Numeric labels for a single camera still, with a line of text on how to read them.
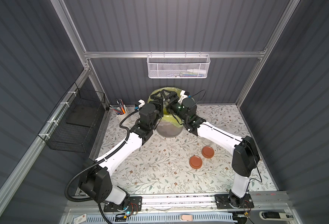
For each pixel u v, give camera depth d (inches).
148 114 21.7
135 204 28.5
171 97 26.8
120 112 41.4
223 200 28.9
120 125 26.7
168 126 33.9
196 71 37.0
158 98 25.8
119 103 40.4
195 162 34.9
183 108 23.8
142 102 27.8
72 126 28.6
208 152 35.9
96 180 16.1
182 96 29.0
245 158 19.0
